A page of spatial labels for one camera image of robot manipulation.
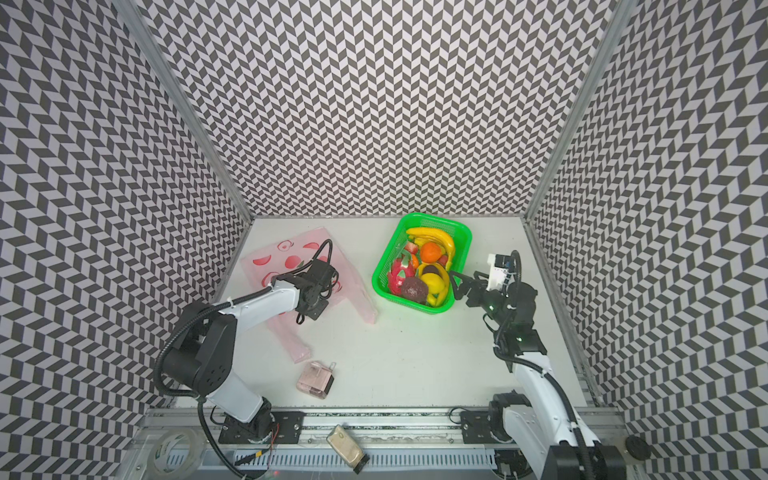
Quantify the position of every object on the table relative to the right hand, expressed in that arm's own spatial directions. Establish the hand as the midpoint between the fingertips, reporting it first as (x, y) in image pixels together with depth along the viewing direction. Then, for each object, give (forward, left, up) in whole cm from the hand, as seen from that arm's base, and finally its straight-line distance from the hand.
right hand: (460, 281), depth 79 cm
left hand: (+2, +46, -14) cm, 48 cm away
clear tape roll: (-37, +64, -13) cm, 75 cm away
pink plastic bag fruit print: (+6, +32, -17) cm, 37 cm away
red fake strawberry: (+23, +12, -13) cm, 29 cm away
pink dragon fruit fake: (+10, +16, -8) cm, 20 cm away
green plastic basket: (+21, -5, -10) cm, 24 cm away
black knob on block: (-36, -38, -16) cm, 55 cm away
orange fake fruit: (+17, +6, -9) cm, 20 cm away
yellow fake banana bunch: (+27, +8, -11) cm, 30 cm away
